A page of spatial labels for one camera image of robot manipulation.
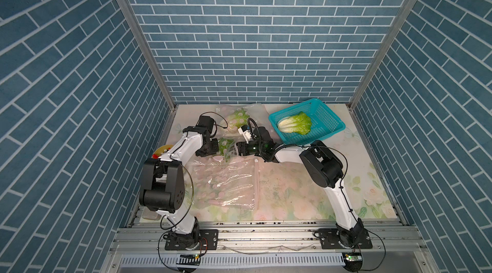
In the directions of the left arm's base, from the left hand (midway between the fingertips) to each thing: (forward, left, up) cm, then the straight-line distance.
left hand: (216, 150), depth 92 cm
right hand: (0, -8, 0) cm, 8 cm away
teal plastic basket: (+22, -59, -3) cm, 63 cm away
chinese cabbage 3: (+19, -9, +2) cm, 21 cm away
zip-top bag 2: (-14, -9, -7) cm, 18 cm away
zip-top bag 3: (+30, -21, -4) cm, 36 cm away
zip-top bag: (-5, -1, +1) cm, 5 cm away
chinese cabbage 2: (+1, -4, +4) cm, 6 cm away
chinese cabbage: (+16, -43, +2) cm, 46 cm away
